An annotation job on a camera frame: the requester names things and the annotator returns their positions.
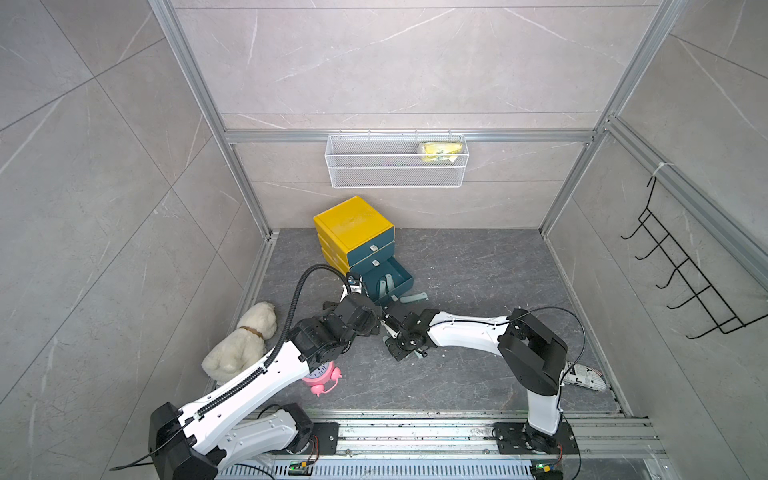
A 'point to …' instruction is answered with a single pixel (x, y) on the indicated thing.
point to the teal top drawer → (371, 246)
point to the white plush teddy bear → (244, 346)
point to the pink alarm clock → (324, 379)
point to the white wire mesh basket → (396, 160)
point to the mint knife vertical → (390, 283)
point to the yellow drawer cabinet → (346, 227)
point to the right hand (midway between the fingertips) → (396, 347)
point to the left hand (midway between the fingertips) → (363, 305)
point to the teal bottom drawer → (402, 280)
